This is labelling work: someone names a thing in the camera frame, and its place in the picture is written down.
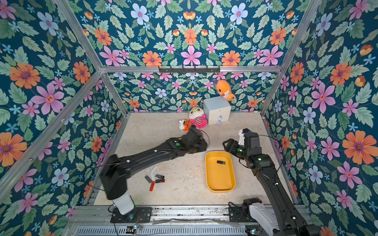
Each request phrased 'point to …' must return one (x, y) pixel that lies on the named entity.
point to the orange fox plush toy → (223, 88)
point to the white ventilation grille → (194, 230)
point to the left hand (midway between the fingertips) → (211, 145)
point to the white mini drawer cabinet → (217, 110)
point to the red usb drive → (152, 186)
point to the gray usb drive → (147, 178)
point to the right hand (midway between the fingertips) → (229, 143)
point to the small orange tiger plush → (186, 125)
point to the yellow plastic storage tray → (220, 174)
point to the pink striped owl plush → (199, 122)
